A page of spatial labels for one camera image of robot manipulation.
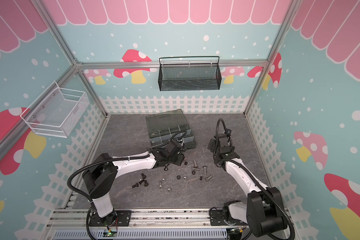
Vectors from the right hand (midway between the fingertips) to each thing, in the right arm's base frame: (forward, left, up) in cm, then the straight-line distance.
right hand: (218, 143), depth 88 cm
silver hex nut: (-23, +29, -12) cm, 39 cm away
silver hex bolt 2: (-12, +8, -11) cm, 18 cm away
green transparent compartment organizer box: (+21, +36, -10) cm, 43 cm away
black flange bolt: (-21, +48, -12) cm, 53 cm away
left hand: (-6, +22, -7) cm, 24 cm away
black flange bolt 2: (-20, +42, -12) cm, 48 cm away
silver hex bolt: (-9, +13, -11) cm, 20 cm away
